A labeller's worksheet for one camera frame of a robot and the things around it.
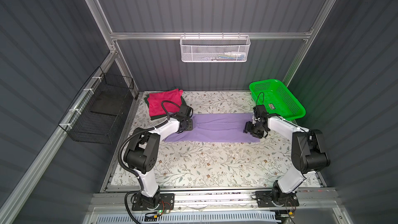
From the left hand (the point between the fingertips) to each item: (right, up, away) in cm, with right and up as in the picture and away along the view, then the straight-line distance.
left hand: (187, 124), depth 97 cm
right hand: (+39, -5, -2) cm, 39 cm away
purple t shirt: (+19, -3, +3) cm, 20 cm away
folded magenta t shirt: (-23, +16, +10) cm, 30 cm away
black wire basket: (-42, +7, -23) cm, 49 cm away
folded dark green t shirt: (-23, +16, +10) cm, 30 cm away
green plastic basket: (+66, +17, +19) cm, 71 cm away
